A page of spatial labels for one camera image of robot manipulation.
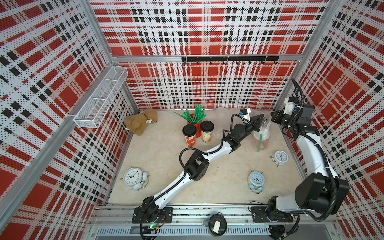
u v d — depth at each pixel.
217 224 0.63
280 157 0.91
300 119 0.59
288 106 0.70
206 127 0.89
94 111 0.93
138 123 0.99
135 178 0.82
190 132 0.86
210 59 0.88
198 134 1.01
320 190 0.41
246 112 0.79
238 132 0.73
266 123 0.83
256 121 0.81
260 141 0.84
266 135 0.82
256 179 0.82
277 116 0.70
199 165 0.69
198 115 0.97
